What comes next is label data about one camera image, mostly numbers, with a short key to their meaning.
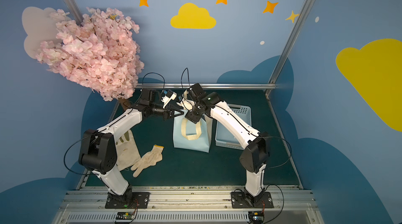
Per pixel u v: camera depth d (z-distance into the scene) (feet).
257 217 2.39
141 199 2.45
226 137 3.19
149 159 2.83
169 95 2.44
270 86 3.80
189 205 2.40
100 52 1.83
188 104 2.33
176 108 2.57
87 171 2.88
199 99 1.99
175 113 2.61
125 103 3.06
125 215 2.35
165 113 2.42
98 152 1.55
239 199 2.46
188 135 2.48
